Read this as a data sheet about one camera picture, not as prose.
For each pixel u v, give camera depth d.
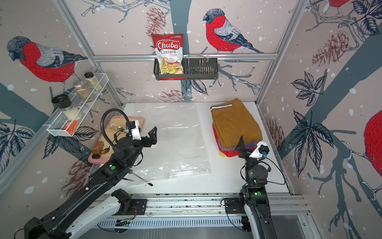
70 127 0.66
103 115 0.48
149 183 0.81
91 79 0.80
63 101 0.64
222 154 0.88
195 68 1.07
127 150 0.54
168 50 0.82
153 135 0.68
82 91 0.74
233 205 0.73
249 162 0.65
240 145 0.73
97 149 0.90
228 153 0.83
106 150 0.93
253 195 0.57
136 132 0.63
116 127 1.07
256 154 0.62
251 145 0.81
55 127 0.66
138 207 0.73
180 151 0.93
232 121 0.87
